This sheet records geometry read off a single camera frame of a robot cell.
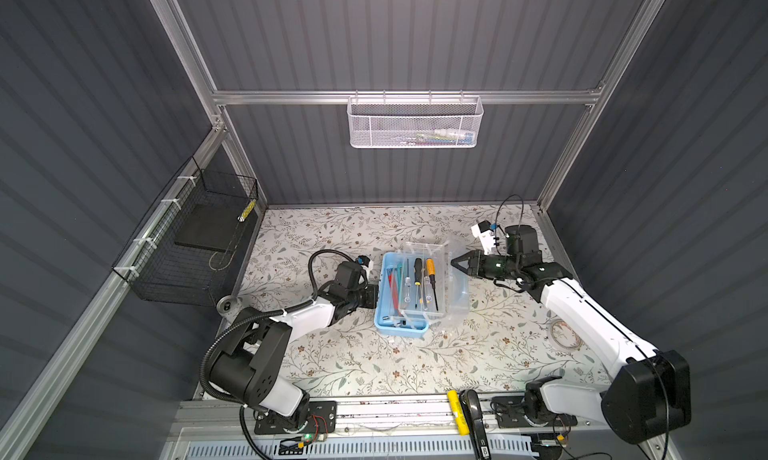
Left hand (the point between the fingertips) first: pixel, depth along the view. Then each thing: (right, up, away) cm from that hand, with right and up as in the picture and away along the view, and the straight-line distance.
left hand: (379, 292), depth 91 cm
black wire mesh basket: (-47, +14, -18) cm, 52 cm away
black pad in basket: (-42, +20, -16) cm, 49 cm away
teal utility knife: (+6, +4, -9) cm, 12 cm away
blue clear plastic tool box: (+11, +3, -9) cm, 15 cm away
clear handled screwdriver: (+8, +4, -9) cm, 13 cm away
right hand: (+21, +9, -13) cm, 26 cm away
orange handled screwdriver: (+15, +7, -7) cm, 18 cm away
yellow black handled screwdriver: (+11, +10, -6) cm, 16 cm away
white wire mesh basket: (+13, +65, +32) cm, 74 cm away
